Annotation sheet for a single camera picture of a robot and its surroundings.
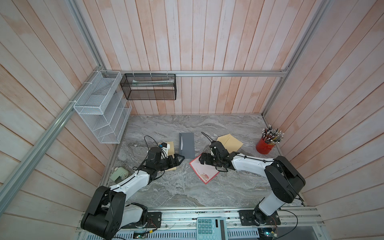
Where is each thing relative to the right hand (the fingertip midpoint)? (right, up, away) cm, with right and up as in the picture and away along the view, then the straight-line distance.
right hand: (204, 159), depth 92 cm
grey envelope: (-11, +8, +12) cm, 18 cm away
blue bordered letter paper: (-15, +8, +9) cm, 19 cm away
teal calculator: (+1, -29, -22) cm, 36 cm away
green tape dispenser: (-50, -6, -8) cm, 51 cm away
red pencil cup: (+38, +7, 0) cm, 38 cm away
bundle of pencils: (+39, +15, -7) cm, 42 cm away
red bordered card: (0, -8, -2) cm, 8 cm away
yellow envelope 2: (+21, +8, +12) cm, 26 cm away
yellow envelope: (-22, +3, +6) cm, 23 cm away
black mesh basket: (-38, +49, +12) cm, 63 cm away
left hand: (-15, 0, -7) cm, 16 cm away
